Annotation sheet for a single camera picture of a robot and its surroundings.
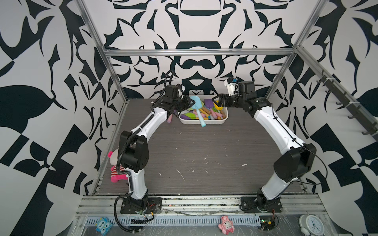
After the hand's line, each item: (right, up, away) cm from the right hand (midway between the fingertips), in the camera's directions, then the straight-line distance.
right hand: (215, 97), depth 80 cm
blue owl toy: (-53, -60, -12) cm, 81 cm away
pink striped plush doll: (-52, -42, -4) cm, 67 cm away
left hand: (-11, 0, +6) cm, 13 cm away
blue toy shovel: (-9, -4, +6) cm, 12 cm away
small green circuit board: (+22, -62, -10) cm, 66 cm away
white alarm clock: (+40, -59, -14) cm, 72 cm away
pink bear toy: (+3, -59, -14) cm, 61 cm away
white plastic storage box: (-2, -5, +30) cm, 30 cm away
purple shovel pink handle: (-28, -12, +24) cm, 39 cm away
